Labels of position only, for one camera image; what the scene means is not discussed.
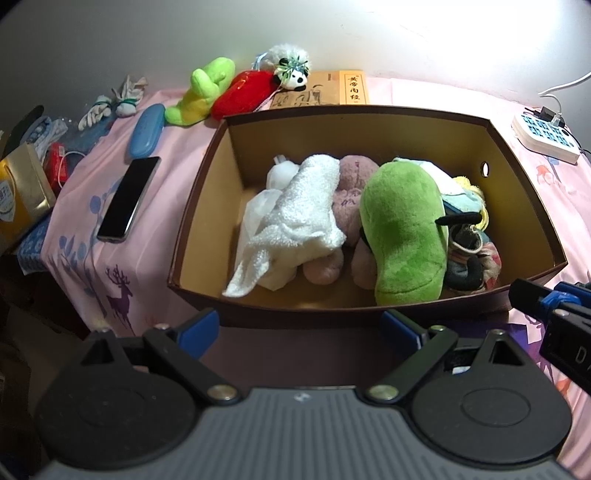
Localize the blue patterned packet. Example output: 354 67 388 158
18 217 52 274

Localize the clear plastic bag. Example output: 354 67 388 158
18 115 68 153

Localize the blue glasses case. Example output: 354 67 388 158
128 104 166 160

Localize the black plush toy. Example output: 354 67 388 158
436 211 502 292

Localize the gold tissue box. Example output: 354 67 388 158
0 143 57 251

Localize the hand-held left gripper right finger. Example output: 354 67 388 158
364 308 533 402

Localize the white crumpled plastic bag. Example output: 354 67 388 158
242 189 283 232

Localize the red packet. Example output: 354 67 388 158
44 143 70 188

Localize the white power cable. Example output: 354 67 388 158
538 69 591 116

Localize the brown cardboard box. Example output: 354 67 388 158
167 104 568 329

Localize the white glove bundle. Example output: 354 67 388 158
113 75 149 118
78 95 113 130

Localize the black charger plug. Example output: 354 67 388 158
531 106 567 128

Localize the small white plush toy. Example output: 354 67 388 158
266 156 304 191

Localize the black smartphone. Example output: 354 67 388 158
97 157 162 243

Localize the red plush toy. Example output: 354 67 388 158
211 70 278 121

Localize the green oval plush toy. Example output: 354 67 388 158
359 161 449 306

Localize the tan book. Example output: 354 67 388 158
263 70 372 112

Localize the white fluffy towel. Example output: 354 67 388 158
222 154 347 298

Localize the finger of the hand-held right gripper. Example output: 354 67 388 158
509 278 591 325

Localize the pink printed bedsheet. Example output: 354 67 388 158
39 76 591 464

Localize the light blue cloth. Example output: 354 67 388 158
392 157 482 214

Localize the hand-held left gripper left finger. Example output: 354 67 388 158
65 307 243 402

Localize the mauve plush toy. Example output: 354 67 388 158
302 155 385 289

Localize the green and yellow plush toy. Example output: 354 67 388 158
165 56 236 127

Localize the panda plush toy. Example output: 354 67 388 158
254 44 311 91

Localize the white power strip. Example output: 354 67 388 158
512 113 582 165

